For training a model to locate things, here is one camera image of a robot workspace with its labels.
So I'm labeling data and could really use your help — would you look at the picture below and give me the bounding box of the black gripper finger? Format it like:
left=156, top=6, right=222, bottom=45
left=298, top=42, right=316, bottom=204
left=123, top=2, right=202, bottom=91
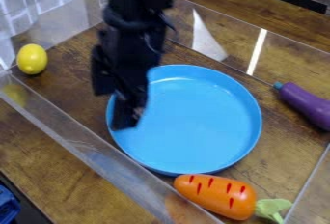
left=91, top=45, right=115, bottom=96
left=111, top=92, right=147, bottom=130

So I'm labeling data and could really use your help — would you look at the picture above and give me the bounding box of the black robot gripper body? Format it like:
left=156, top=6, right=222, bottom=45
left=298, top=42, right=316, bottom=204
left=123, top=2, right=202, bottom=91
left=97, top=26, right=165, bottom=97

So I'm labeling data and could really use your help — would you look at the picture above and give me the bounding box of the orange toy carrot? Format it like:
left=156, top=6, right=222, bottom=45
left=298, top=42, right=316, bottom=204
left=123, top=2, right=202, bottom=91
left=174, top=174, right=292, bottom=224

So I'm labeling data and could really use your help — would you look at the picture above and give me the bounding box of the blue object at corner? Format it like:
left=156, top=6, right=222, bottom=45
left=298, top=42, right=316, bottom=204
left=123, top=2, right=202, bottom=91
left=0, top=185, right=20, bottom=224

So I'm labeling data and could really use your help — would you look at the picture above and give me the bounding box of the clear acrylic barrier wall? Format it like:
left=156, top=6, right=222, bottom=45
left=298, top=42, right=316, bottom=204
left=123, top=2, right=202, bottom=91
left=0, top=0, right=330, bottom=224

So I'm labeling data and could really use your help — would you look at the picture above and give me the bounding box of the black braided cable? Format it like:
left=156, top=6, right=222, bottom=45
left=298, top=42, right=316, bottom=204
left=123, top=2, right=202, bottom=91
left=101, top=5, right=178, bottom=33

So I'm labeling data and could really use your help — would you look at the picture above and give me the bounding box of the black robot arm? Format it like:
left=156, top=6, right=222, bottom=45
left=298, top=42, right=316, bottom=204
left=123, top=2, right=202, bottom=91
left=91, top=0, right=172, bottom=130

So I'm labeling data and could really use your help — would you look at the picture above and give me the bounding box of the purple toy eggplant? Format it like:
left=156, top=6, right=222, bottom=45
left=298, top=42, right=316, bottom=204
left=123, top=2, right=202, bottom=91
left=274, top=82, right=330, bottom=131

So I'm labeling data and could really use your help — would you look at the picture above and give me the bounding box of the blue round plastic tray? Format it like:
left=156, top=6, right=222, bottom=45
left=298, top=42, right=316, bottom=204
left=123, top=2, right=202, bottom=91
left=109, top=65, right=263, bottom=176

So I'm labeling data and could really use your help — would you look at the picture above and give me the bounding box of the yellow toy lemon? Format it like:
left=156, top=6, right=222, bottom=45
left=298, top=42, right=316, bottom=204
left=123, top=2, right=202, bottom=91
left=17, top=43, right=48, bottom=75

